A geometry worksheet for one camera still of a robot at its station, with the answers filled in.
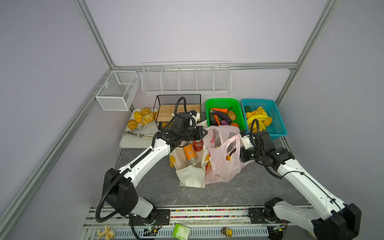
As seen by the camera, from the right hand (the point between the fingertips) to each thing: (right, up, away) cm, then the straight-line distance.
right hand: (236, 152), depth 78 cm
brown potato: (+5, +23, +34) cm, 41 cm away
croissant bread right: (-57, +21, +34) cm, 70 cm away
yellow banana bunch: (+26, +23, +33) cm, 48 cm away
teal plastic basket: (+31, +12, +18) cm, 38 cm away
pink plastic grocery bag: (-9, -2, -13) cm, 16 cm away
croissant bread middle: (-67, +21, +36) cm, 79 cm away
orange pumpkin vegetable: (+6, +15, +27) cm, 31 cm away
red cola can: (-21, +1, +14) cm, 25 cm away
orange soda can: (-25, -3, +12) cm, 28 cm away
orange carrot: (-1, +26, +38) cm, 46 cm away
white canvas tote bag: (-25, -11, -2) cm, 27 cm away
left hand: (-15, +10, -3) cm, 18 cm away
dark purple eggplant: (-2, +22, +36) cm, 43 cm away
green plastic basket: (+6, +31, +40) cm, 51 cm away
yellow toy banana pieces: (-61, -35, -11) cm, 71 cm away
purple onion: (-2, +16, +27) cm, 32 cm away
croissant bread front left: (-70, +15, +31) cm, 78 cm away
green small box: (-28, -35, -10) cm, 46 cm away
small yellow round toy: (-7, -35, -10) cm, 37 cm away
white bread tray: (-68, +3, +24) cm, 72 cm away
